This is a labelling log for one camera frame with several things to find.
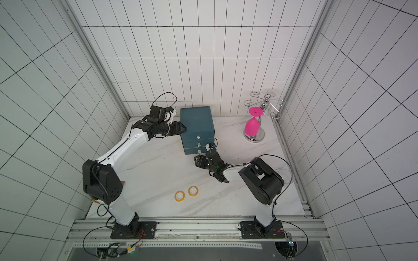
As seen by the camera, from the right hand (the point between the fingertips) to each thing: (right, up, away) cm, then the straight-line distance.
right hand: (192, 160), depth 92 cm
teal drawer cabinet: (+3, +18, -6) cm, 19 cm away
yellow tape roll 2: (+1, -15, -7) cm, 17 cm away
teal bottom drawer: (+2, +5, +5) cm, 7 cm away
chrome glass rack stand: (+40, +32, -3) cm, 52 cm away
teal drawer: (+3, +14, -7) cm, 16 cm away
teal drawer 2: (+3, +10, -2) cm, 11 cm away
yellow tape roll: (-6, -17, -9) cm, 20 cm away
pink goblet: (+34, +20, -3) cm, 40 cm away
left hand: (-6, +16, -6) cm, 19 cm away
